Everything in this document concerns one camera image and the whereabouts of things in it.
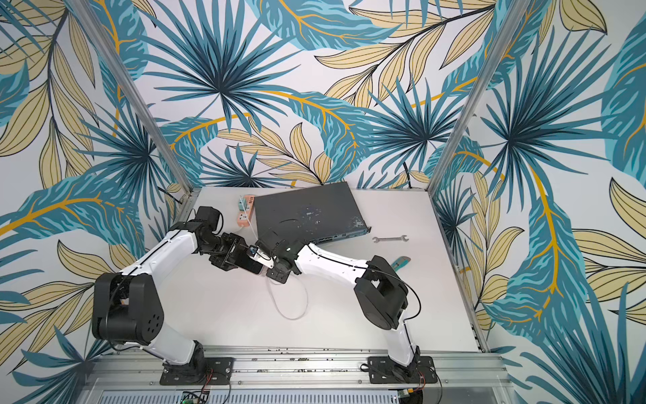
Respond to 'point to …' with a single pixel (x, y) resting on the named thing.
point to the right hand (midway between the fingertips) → (263, 282)
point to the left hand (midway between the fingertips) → (245, 253)
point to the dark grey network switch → (313, 215)
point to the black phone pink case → (251, 264)
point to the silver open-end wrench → (378, 239)
